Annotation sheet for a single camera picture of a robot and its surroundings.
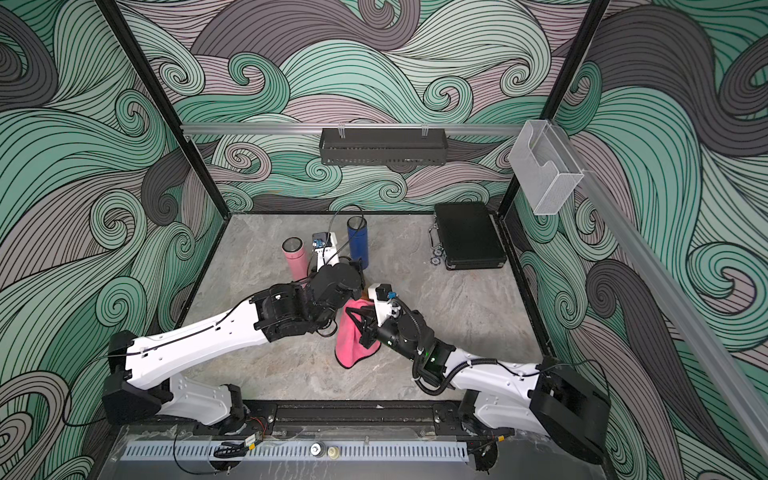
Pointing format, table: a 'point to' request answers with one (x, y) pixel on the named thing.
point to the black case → (468, 236)
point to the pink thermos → (294, 247)
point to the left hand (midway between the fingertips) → (353, 260)
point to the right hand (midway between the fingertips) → (344, 314)
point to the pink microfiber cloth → (348, 347)
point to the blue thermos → (358, 239)
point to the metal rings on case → (436, 244)
